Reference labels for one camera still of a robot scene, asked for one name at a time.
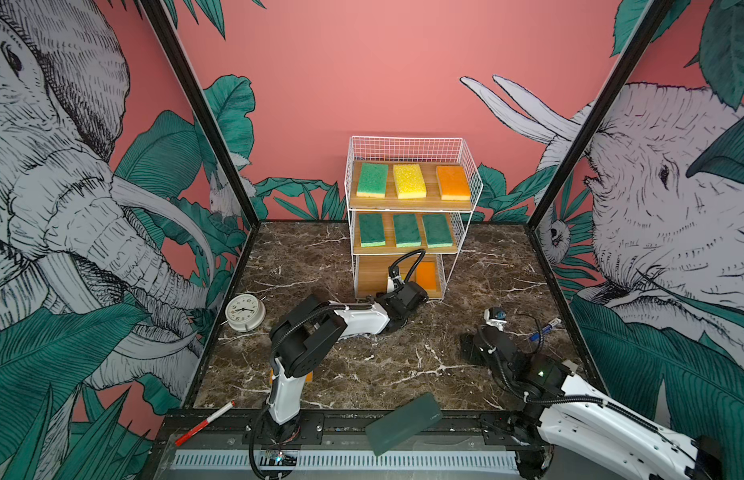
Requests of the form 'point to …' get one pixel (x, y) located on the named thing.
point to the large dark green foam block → (403, 422)
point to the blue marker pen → (534, 337)
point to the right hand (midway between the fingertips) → (467, 337)
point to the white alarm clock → (244, 313)
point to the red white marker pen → (199, 426)
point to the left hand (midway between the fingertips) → (403, 289)
